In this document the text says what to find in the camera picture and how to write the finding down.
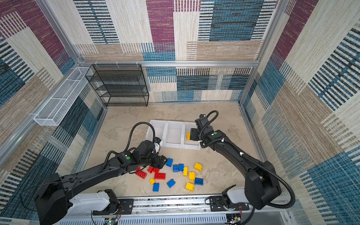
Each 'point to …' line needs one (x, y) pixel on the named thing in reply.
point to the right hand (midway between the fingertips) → (197, 135)
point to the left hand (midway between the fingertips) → (164, 157)
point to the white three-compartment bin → (173, 134)
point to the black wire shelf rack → (119, 85)
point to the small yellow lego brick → (152, 181)
